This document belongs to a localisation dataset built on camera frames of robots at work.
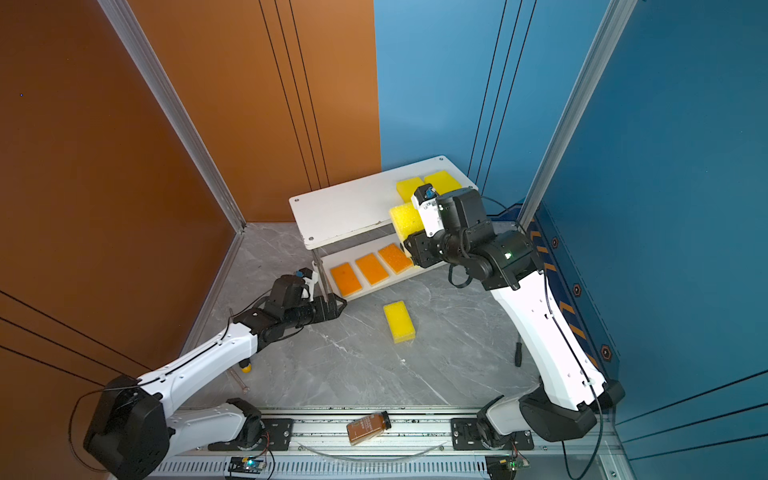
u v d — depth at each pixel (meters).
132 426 0.40
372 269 0.99
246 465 0.71
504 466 0.70
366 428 0.71
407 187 0.86
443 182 0.85
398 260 0.99
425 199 0.53
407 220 0.64
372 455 0.71
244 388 0.81
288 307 0.65
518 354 0.86
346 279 0.94
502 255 0.39
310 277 0.77
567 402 0.37
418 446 0.72
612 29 0.71
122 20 0.70
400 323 0.90
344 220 0.75
